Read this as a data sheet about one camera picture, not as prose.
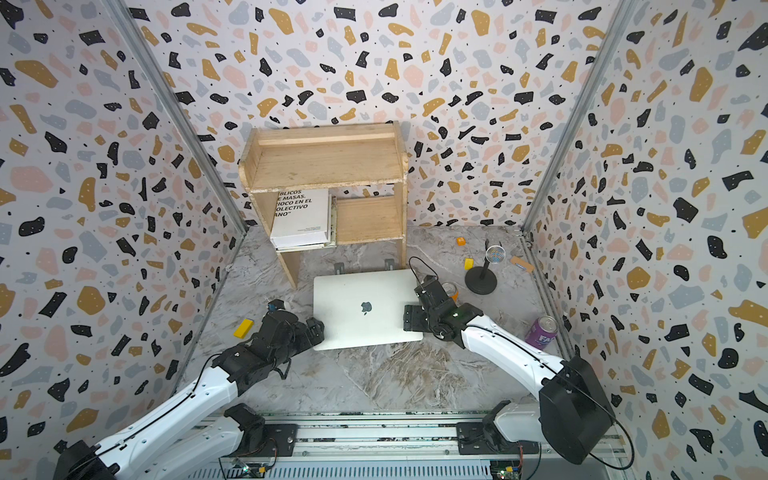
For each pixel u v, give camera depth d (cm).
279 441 73
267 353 60
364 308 84
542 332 82
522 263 111
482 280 104
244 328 93
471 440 73
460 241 117
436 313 64
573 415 41
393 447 73
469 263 110
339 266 90
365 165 78
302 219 88
